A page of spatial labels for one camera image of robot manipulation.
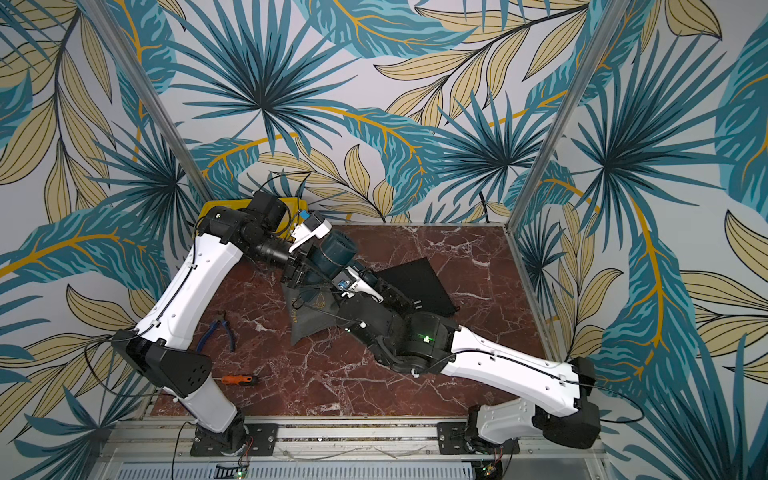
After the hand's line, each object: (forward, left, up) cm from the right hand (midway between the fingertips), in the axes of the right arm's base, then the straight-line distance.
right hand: (377, 286), depth 64 cm
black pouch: (+22, -14, -31) cm, 41 cm away
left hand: (0, +10, +2) cm, 10 cm away
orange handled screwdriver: (-9, +38, -29) cm, 49 cm away
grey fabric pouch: (+7, +20, -25) cm, 33 cm away
